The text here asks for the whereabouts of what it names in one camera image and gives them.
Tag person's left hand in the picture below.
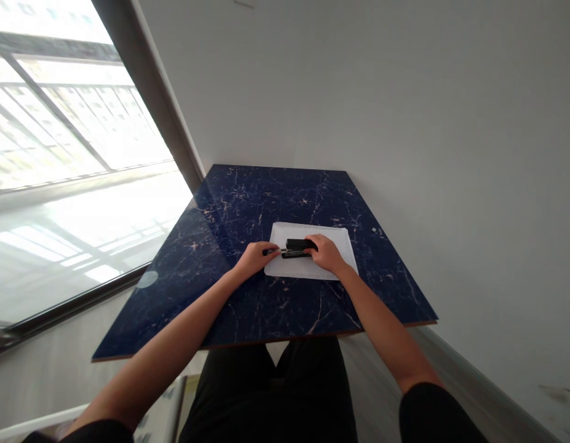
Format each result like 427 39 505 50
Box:
232 241 282 279

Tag person's right hand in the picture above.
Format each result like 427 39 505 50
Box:
305 234 356 274

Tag black stapler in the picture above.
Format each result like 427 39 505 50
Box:
264 237 319 260

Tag stack of white paper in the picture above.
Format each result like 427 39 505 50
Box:
264 221 359 282

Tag person's legs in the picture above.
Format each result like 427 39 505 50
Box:
176 337 406 443

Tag white printed board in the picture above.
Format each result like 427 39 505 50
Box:
136 374 190 443

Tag large window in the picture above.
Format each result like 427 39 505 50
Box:
0 0 206 362

